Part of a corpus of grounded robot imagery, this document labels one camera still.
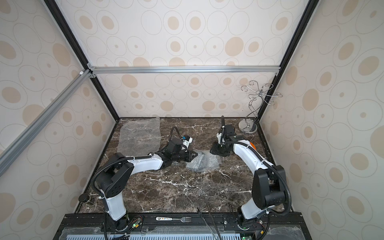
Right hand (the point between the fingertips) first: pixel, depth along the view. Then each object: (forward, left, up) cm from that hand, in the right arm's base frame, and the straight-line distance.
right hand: (219, 150), depth 88 cm
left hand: (-4, +10, 0) cm, 11 cm away
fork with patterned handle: (-35, +18, -11) cm, 41 cm away
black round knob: (-30, +68, 0) cm, 74 cm away
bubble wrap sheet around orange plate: (+16, +57, -9) cm, 60 cm away
